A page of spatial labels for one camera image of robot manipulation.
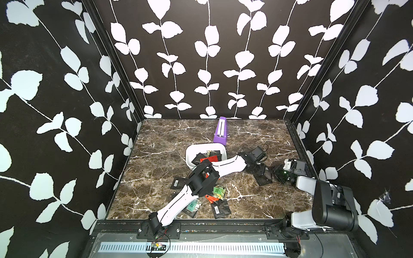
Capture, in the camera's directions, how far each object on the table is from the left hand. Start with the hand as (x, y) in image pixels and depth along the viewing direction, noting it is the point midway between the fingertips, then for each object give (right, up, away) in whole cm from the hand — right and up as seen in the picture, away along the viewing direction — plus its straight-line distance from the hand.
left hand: (265, 171), depth 92 cm
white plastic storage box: (-44, +11, +9) cm, 46 cm away
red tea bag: (-30, +6, +6) cm, 31 cm away
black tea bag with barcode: (-41, +5, +6) cm, 42 cm away
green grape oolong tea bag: (-41, -17, -12) cm, 46 cm away
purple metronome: (-26, +21, +12) cm, 35 cm away
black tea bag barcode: (-30, +10, +9) cm, 32 cm away
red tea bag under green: (-32, -12, -9) cm, 35 cm away
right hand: (+3, +3, +2) cm, 4 cm away
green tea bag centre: (-28, -10, -7) cm, 30 cm away
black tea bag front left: (-50, -6, -3) cm, 50 cm away
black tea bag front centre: (-27, -16, -12) cm, 33 cm away
